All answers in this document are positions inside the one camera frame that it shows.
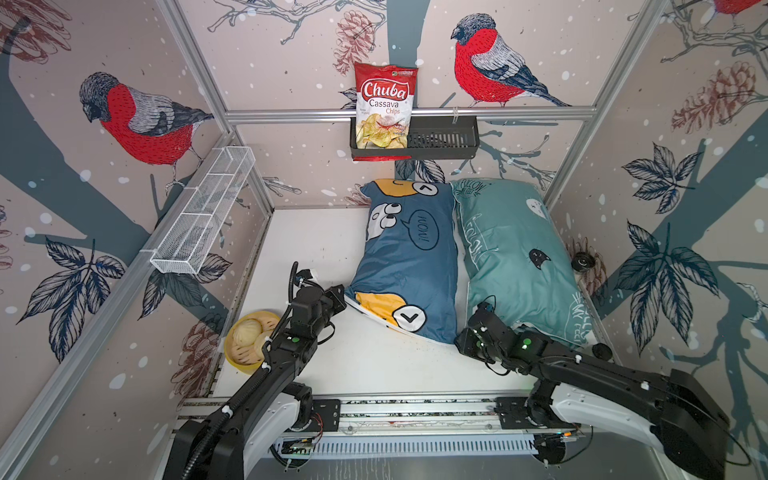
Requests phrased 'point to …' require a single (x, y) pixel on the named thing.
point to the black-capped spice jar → (582, 263)
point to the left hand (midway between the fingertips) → (348, 280)
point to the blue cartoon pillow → (405, 271)
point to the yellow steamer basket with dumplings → (245, 337)
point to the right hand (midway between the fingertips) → (455, 341)
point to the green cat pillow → (515, 254)
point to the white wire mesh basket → (203, 209)
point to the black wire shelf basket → (430, 138)
